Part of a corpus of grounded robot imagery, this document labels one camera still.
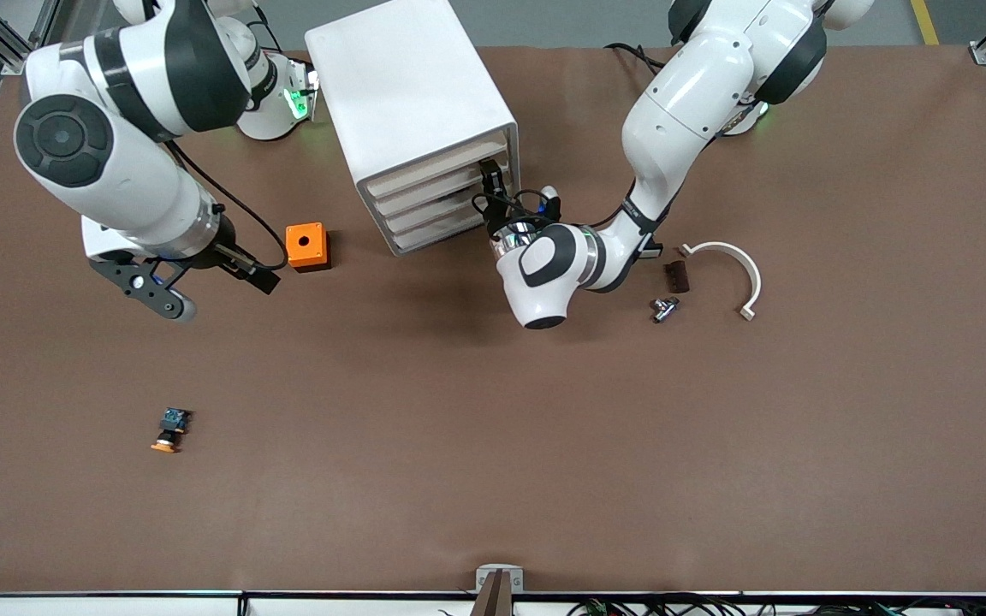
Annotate orange-capped push button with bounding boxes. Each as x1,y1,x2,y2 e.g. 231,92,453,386
150,407,194,454

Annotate orange box with hole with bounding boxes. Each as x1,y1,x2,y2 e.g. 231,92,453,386
285,222,331,273

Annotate dark tapered bar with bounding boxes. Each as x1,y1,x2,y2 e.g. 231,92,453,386
469,570,514,616

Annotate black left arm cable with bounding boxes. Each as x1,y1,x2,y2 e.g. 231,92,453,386
472,190,545,227

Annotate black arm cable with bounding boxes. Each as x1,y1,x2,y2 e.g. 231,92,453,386
472,190,545,227
166,141,290,273

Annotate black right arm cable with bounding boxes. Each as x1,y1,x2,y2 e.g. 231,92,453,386
166,141,290,273

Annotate black base cable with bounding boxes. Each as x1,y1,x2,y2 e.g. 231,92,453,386
604,41,682,69

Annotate white curved bracket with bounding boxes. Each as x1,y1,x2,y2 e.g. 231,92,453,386
678,241,763,323

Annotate white table edge rail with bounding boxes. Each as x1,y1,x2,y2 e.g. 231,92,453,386
0,590,986,616

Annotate grey mount bracket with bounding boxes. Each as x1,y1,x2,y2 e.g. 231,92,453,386
475,563,526,595

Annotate tangled black cables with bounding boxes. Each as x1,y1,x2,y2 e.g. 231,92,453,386
566,593,986,616

